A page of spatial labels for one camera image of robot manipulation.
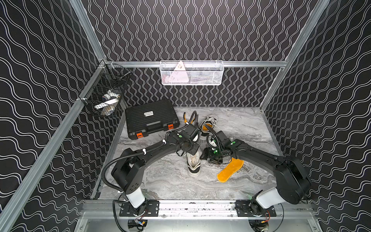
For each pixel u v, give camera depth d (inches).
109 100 29.5
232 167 34.7
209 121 40.7
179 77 35.3
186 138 26.0
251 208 26.3
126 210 28.8
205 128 39.2
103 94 36.3
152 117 41.8
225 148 25.6
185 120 43.4
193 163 34.7
